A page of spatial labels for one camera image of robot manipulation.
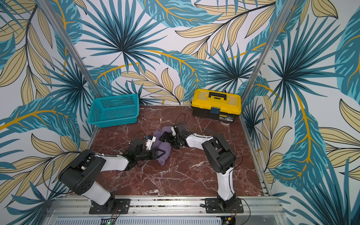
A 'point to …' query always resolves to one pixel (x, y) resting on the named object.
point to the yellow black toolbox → (216, 105)
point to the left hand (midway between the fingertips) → (163, 154)
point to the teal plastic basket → (109, 111)
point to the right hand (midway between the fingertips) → (163, 141)
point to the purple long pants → (166, 146)
